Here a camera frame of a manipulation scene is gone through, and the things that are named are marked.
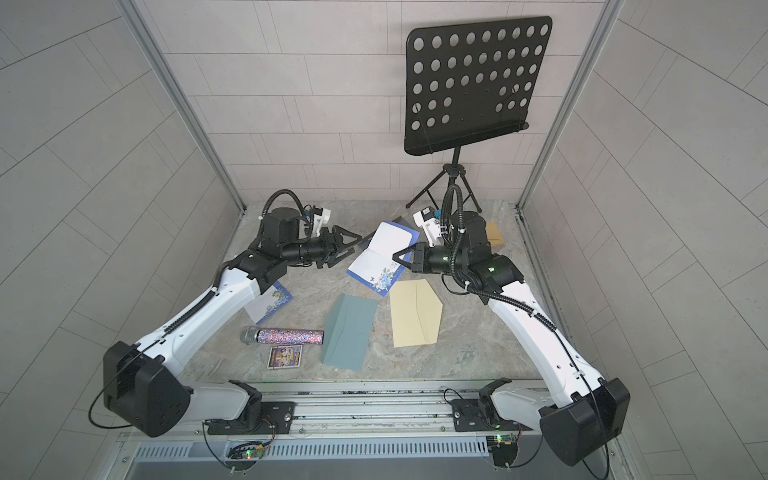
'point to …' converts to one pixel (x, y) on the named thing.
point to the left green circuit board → (245, 455)
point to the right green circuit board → (504, 448)
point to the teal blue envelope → (349, 331)
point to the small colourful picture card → (282, 357)
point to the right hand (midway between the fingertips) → (395, 259)
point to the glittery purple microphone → (253, 335)
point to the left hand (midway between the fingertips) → (362, 243)
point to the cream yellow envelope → (416, 313)
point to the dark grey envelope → (399, 220)
